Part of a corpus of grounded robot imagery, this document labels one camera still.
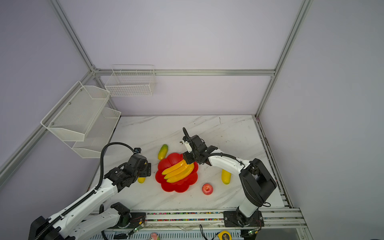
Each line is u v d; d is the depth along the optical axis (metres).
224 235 0.68
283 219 0.76
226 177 0.84
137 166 0.62
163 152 0.95
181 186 0.84
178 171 0.88
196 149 0.68
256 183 0.45
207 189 0.79
